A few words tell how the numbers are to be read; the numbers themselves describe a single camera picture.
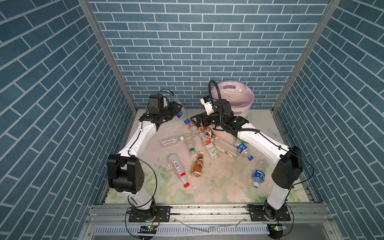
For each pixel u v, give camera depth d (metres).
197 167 0.85
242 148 0.92
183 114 0.82
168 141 0.99
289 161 0.45
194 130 1.05
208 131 1.02
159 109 0.67
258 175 0.81
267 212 0.66
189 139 1.00
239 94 1.00
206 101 0.69
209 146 0.93
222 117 0.61
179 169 0.84
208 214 0.75
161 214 0.74
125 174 0.45
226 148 0.94
